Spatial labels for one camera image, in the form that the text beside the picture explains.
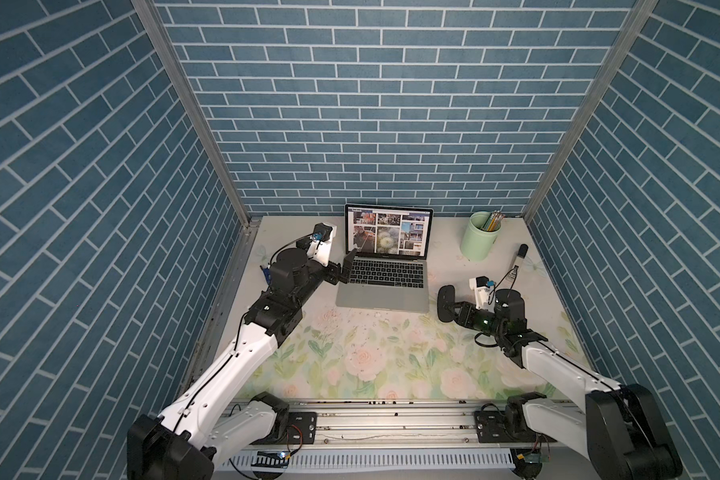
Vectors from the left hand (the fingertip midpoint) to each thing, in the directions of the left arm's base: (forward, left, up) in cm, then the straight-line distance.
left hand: (347, 243), depth 72 cm
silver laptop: (+15, -12, -30) cm, 36 cm away
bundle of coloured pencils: (+23, -47, -14) cm, 54 cm away
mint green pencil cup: (+20, -43, -23) cm, 53 cm away
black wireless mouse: (-5, -28, -20) cm, 34 cm away
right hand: (-6, -29, -21) cm, 36 cm away
